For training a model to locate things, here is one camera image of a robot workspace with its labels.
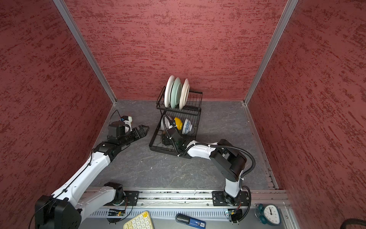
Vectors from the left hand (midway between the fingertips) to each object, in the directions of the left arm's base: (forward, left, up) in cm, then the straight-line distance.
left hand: (144, 132), depth 81 cm
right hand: (+2, -12, -8) cm, 15 cm away
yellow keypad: (-41, -4, -14) cm, 43 cm away
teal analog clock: (-37, -65, -12) cm, 76 cm away
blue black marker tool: (-40, -23, -11) cm, 47 cm away
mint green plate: (+16, -19, +17) cm, 30 cm away
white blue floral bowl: (+9, -25, -7) cm, 28 cm away
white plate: (+16, -14, +19) cm, 28 cm away
